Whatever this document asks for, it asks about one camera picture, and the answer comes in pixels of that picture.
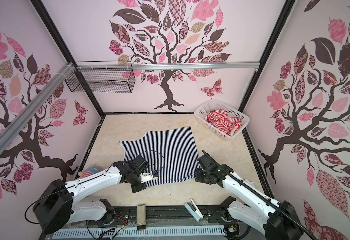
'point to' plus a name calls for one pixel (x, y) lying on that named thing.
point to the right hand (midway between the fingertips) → (197, 175)
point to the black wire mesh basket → (102, 80)
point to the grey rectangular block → (141, 217)
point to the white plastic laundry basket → (216, 104)
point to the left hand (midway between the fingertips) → (141, 186)
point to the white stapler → (193, 209)
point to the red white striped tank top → (220, 119)
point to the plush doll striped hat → (90, 171)
